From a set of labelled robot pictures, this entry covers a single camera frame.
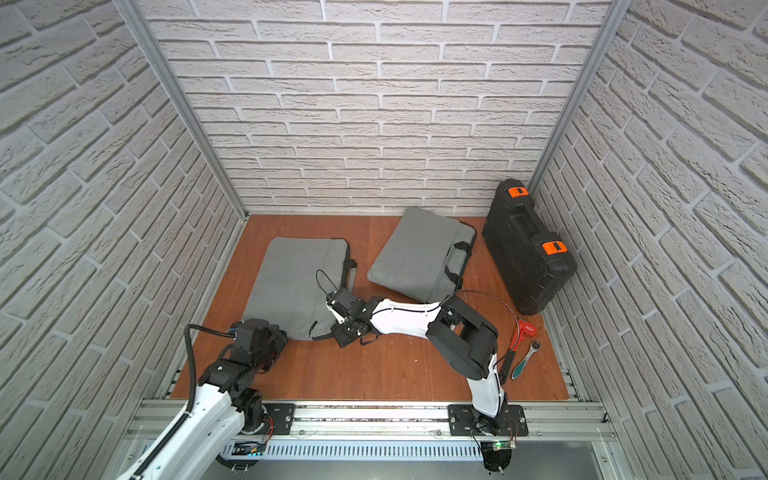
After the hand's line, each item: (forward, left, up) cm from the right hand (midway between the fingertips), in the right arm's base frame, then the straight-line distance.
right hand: (344, 332), depth 87 cm
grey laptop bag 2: (+25, -28, +3) cm, 37 cm away
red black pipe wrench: (-2, -55, -1) cm, 55 cm away
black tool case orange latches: (+8, -54, +19) cm, 58 cm away
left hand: (+1, +16, +3) cm, 16 cm away
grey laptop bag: (+19, +17, +3) cm, 26 cm away
